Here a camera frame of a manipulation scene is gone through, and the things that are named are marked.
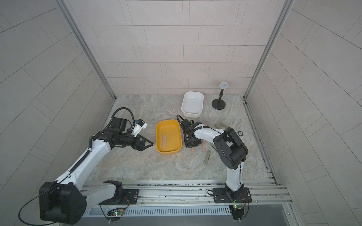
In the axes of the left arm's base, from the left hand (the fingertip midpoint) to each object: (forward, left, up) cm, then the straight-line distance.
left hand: (150, 140), depth 78 cm
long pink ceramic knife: (0, -24, -12) cm, 27 cm away
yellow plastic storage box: (+9, -8, -13) cm, 18 cm away
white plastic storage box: (+34, -24, -8) cm, 43 cm away
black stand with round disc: (+37, -46, -10) cm, 60 cm away
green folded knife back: (+18, -42, -12) cm, 48 cm away
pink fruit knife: (+7, -6, -12) cm, 15 cm away
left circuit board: (-32, +13, -12) cm, 37 cm away
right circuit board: (-31, -45, -13) cm, 56 cm away
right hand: (+5, -23, -16) cm, 28 cm away
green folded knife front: (-7, -32, -12) cm, 35 cm away
